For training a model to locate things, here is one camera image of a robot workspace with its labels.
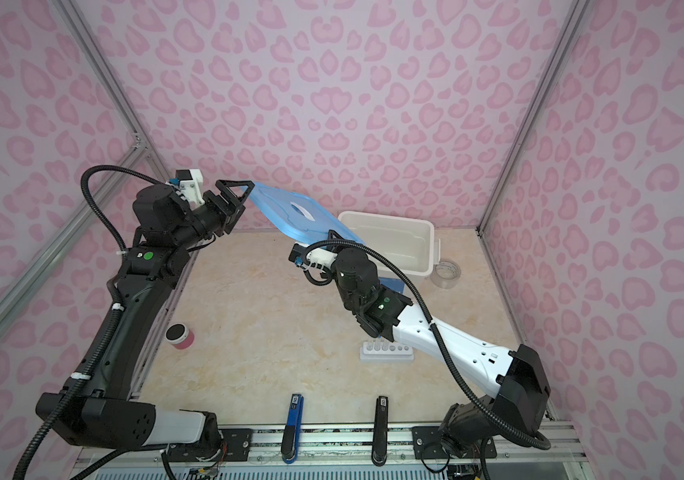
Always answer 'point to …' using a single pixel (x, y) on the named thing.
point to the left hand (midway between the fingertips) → (249, 188)
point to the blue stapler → (291, 434)
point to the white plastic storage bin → (409, 242)
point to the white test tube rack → (380, 350)
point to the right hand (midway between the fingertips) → (337, 225)
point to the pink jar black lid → (180, 336)
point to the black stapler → (380, 432)
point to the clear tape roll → (446, 274)
